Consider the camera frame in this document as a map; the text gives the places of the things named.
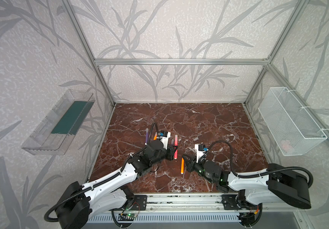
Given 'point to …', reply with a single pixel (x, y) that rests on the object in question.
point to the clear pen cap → (195, 139)
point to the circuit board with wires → (127, 216)
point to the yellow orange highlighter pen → (182, 166)
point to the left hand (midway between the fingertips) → (178, 148)
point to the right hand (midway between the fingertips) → (181, 155)
